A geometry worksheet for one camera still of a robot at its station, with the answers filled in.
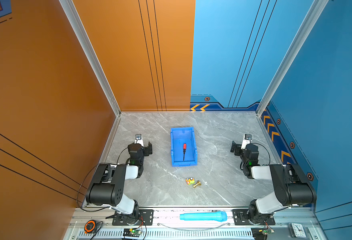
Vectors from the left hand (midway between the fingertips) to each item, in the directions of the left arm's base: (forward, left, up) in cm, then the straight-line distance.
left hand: (141, 141), depth 94 cm
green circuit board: (-46, -2, -9) cm, 47 cm away
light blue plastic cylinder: (-40, -45, -4) cm, 60 cm away
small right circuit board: (-45, -66, -7) cm, 80 cm away
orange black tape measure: (-45, +16, -4) cm, 48 cm away
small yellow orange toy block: (-23, -31, -5) cm, 39 cm away
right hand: (0, -63, 0) cm, 63 cm away
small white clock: (-45, -79, -4) cm, 91 cm away
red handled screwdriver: (0, -28, -7) cm, 29 cm away
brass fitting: (-24, -35, -6) cm, 43 cm away
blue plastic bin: (+10, -24, -8) cm, 27 cm away
